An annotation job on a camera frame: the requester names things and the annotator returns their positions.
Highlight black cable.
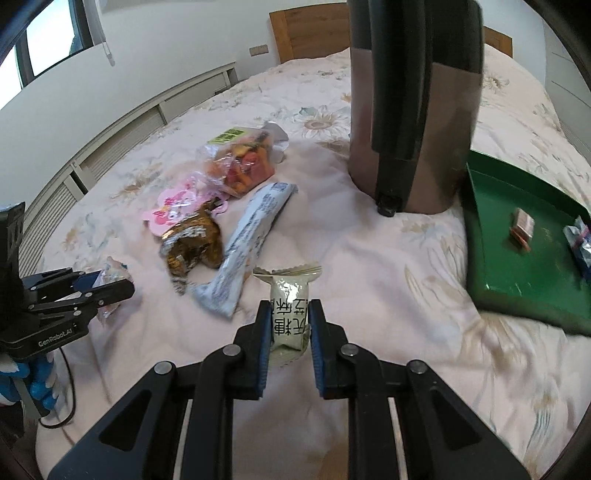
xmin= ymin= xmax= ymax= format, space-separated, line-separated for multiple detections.
xmin=38 ymin=345 xmax=77 ymax=430

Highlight wall switch plate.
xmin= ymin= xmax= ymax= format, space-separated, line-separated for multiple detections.
xmin=249 ymin=44 xmax=269 ymax=57

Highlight blue gloved hand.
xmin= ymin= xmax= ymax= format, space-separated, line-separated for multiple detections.
xmin=0 ymin=353 xmax=59 ymax=418

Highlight brown black electric kettle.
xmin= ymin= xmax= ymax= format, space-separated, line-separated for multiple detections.
xmin=348 ymin=0 xmax=484 ymax=217

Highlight small pink candy packet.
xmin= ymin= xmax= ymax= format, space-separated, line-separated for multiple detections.
xmin=94 ymin=256 xmax=136 ymax=324

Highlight green tray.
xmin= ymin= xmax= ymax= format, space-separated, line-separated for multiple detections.
xmin=459 ymin=152 xmax=590 ymax=336

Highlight long light blue packet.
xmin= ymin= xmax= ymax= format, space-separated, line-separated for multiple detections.
xmin=188 ymin=182 xmax=297 ymax=319

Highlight floral pink bed duvet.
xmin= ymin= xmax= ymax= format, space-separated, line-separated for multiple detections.
xmin=36 ymin=45 xmax=590 ymax=479

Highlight window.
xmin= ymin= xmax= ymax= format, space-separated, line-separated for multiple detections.
xmin=1 ymin=0 xmax=93 ymax=102

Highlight pink cartoon character packet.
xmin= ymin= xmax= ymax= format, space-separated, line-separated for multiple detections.
xmin=141 ymin=177 xmax=229 ymax=238

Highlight brown oat snack packet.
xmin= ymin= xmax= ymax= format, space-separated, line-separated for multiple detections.
xmin=159 ymin=197 xmax=224 ymax=295

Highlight white radiator cover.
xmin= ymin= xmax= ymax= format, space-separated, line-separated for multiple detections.
xmin=19 ymin=62 xmax=238 ymax=276

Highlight wooden headboard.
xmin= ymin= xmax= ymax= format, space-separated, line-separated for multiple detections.
xmin=268 ymin=2 xmax=515 ymax=66

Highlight red brown candy bar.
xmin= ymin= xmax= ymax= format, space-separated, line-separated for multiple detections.
xmin=510 ymin=208 xmax=535 ymax=251

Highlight clear bag orange snacks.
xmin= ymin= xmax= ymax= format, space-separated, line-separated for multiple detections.
xmin=197 ymin=122 xmax=290 ymax=198

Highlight olive green candy packet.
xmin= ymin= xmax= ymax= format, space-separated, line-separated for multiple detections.
xmin=253 ymin=263 xmax=322 ymax=367

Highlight white wardrobe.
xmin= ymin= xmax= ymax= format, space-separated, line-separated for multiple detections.
xmin=544 ymin=24 xmax=591 ymax=161

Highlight dark blue snack packet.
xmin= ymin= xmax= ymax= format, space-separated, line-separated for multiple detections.
xmin=563 ymin=217 xmax=591 ymax=283

